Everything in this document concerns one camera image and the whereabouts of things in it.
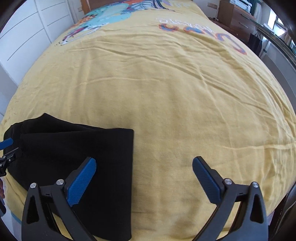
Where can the window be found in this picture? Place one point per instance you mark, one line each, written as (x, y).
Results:
(277, 25)

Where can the person's left hand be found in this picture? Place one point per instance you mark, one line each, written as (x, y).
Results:
(1, 188)

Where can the white printer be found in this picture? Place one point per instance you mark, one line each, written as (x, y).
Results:
(242, 4)

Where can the wooden dresser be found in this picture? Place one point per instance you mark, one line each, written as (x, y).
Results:
(233, 18)

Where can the teal curtain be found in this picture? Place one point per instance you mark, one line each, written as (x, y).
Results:
(255, 7)

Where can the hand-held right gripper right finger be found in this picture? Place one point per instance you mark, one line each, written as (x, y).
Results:
(205, 180)

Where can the dark curved rail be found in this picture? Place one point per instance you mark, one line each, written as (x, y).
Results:
(277, 40)

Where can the black pants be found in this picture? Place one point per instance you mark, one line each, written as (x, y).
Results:
(69, 148)

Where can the wooden headboard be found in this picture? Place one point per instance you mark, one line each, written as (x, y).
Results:
(85, 5)

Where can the black bag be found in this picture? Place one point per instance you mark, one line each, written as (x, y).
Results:
(254, 45)

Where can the beige wall socket plate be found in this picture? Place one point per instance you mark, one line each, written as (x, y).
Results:
(212, 5)

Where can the white wardrobe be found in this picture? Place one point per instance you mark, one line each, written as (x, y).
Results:
(34, 30)

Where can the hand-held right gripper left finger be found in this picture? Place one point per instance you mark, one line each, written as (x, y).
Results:
(81, 183)

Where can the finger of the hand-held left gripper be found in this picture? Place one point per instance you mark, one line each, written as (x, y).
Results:
(5, 143)
(8, 158)

